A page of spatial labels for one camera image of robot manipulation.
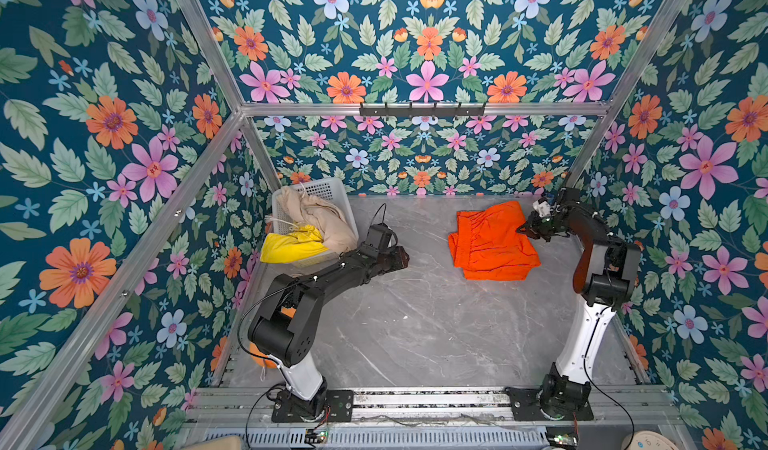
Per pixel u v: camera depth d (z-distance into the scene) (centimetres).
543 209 96
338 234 91
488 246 100
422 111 92
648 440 67
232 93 88
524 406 73
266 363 49
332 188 115
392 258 82
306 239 95
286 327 47
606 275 58
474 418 73
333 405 74
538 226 91
